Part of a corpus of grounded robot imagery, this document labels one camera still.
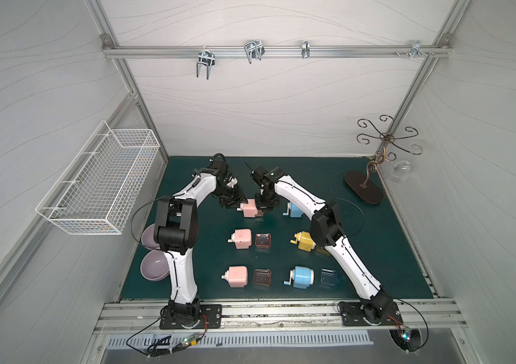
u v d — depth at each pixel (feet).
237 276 2.46
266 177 2.51
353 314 2.41
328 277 2.69
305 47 2.36
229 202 2.85
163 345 2.29
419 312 2.17
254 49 2.51
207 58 2.57
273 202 2.87
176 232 1.75
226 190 2.73
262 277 2.69
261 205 2.92
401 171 2.89
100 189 2.27
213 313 2.41
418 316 2.17
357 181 3.63
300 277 2.45
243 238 2.76
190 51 2.57
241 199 2.84
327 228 2.14
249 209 3.07
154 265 2.65
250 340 2.31
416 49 2.50
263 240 2.98
